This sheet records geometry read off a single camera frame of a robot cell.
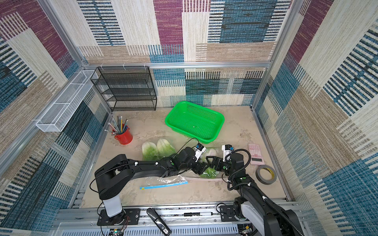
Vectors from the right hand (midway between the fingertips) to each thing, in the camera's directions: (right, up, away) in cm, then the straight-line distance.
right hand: (211, 160), depth 86 cm
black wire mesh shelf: (-59, +47, +23) cm, 78 cm away
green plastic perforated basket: (-7, +22, +26) cm, 34 cm away
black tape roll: (+27, -10, -5) cm, 29 cm away
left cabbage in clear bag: (-36, +5, 0) cm, 36 cm away
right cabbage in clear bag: (-27, +7, +1) cm, 28 cm away
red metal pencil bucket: (-56, +12, +12) cm, 58 cm away
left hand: (-3, -1, -2) cm, 4 cm away
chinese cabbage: (-2, -5, -5) cm, 8 cm away
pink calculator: (+28, +1, +5) cm, 29 cm away
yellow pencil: (-57, +21, +10) cm, 61 cm away
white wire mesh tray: (-76, +25, -14) cm, 81 cm away
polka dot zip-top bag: (+1, +5, +2) cm, 6 cm away
